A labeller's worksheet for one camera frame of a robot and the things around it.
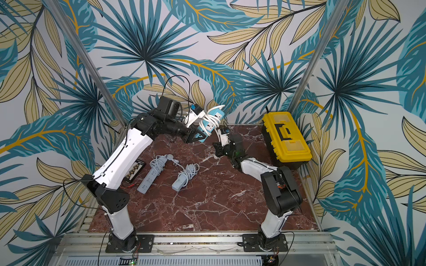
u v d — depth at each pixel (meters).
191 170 0.90
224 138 0.81
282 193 0.48
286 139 0.90
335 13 0.70
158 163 0.92
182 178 0.88
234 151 0.72
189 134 0.61
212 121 0.65
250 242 0.73
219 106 0.64
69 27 0.74
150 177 0.90
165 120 0.54
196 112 0.61
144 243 0.73
